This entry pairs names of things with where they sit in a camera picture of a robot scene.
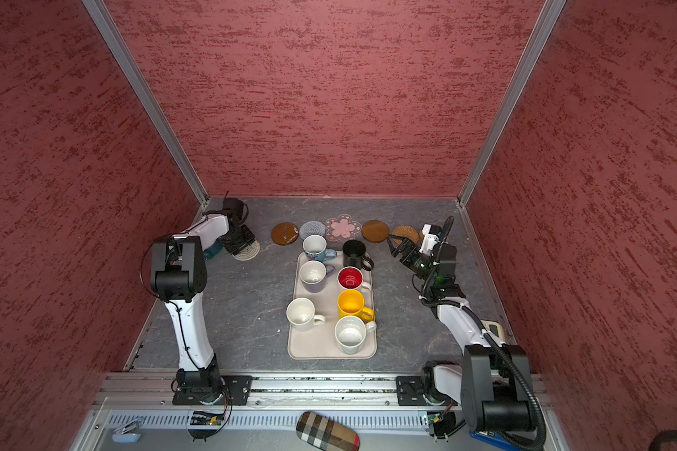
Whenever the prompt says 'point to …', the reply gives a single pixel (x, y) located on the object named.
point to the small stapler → (128, 433)
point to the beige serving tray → (319, 342)
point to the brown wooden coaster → (374, 231)
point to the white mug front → (351, 332)
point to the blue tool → (492, 438)
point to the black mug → (354, 254)
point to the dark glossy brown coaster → (284, 233)
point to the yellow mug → (351, 303)
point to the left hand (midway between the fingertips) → (247, 248)
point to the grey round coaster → (311, 227)
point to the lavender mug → (312, 274)
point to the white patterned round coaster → (247, 253)
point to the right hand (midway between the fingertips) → (390, 245)
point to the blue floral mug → (314, 246)
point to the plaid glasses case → (325, 433)
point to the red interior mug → (351, 277)
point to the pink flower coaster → (343, 228)
